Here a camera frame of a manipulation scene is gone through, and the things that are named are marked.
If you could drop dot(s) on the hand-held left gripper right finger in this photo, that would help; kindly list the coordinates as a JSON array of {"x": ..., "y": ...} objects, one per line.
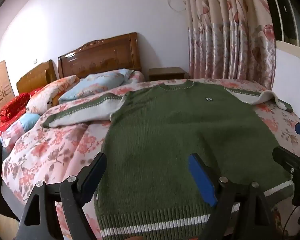
[{"x": 202, "y": 180}]

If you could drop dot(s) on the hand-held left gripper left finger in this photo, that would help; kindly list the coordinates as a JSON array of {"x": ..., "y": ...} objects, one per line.
[{"x": 91, "y": 180}]

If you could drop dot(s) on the green knitted sweater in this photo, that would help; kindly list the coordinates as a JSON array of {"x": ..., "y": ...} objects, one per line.
[{"x": 165, "y": 130}]

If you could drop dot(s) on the floral bed quilt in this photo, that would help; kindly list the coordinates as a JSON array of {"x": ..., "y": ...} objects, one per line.
[{"x": 52, "y": 150}]

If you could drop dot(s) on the white orange floral pillow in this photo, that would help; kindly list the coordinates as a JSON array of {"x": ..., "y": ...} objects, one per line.
[{"x": 47, "y": 97}]

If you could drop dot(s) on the blue floral pillow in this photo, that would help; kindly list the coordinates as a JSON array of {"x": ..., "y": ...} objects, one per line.
[{"x": 97, "y": 85}]

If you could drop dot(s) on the red blanket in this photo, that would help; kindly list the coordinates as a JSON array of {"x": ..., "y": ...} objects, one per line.
[{"x": 12, "y": 107}]

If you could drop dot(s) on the wooden nightstand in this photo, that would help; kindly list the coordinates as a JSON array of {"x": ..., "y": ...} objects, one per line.
[{"x": 167, "y": 73}]

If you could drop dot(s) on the small wooden headboard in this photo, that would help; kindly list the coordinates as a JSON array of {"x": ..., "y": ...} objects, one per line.
[{"x": 36, "y": 76}]

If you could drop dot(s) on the window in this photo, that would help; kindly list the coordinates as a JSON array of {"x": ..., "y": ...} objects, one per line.
[{"x": 290, "y": 12}]

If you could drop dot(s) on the floral curtain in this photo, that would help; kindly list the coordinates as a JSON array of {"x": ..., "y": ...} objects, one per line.
[{"x": 227, "y": 35}]

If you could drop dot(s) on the large wooden headboard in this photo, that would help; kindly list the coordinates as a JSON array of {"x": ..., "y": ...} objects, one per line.
[{"x": 102, "y": 55}]

